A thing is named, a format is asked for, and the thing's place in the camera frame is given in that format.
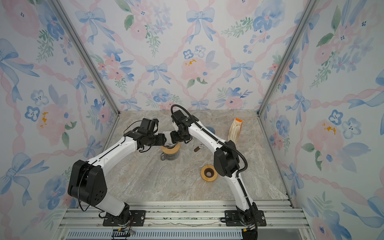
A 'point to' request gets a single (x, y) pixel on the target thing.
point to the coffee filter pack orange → (235, 131)
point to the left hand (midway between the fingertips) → (163, 138)
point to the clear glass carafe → (164, 156)
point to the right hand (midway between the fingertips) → (176, 138)
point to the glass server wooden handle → (196, 149)
